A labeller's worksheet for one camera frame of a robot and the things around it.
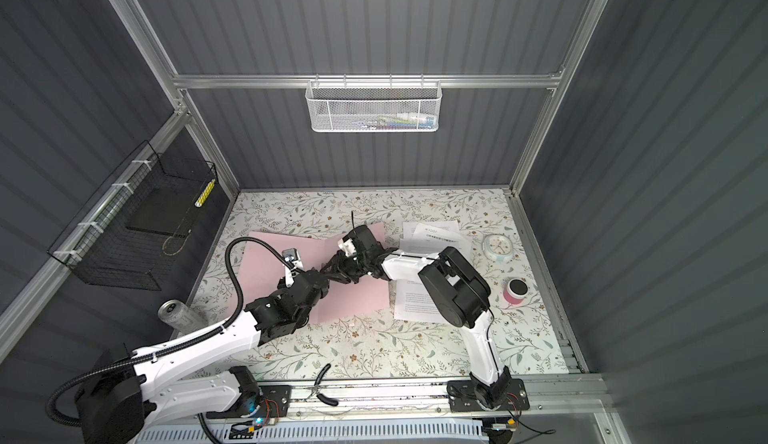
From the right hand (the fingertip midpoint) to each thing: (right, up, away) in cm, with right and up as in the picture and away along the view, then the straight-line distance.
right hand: (324, 277), depth 87 cm
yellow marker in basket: (-32, +22, -7) cm, 40 cm away
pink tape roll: (+56, -4, -1) cm, 56 cm away
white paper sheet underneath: (+36, +11, +19) cm, 42 cm away
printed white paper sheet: (+27, -9, +4) cm, 29 cm away
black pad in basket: (-40, +20, -9) cm, 45 cm away
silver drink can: (-34, -8, -12) cm, 37 cm away
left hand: (-3, +2, -5) cm, 7 cm away
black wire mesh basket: (-44, +14, -15) cm, 49 cm away
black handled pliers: (+3, -28, -13) cm, 31 cm away
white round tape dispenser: (+56, +8, +12) cm, 57 cm away
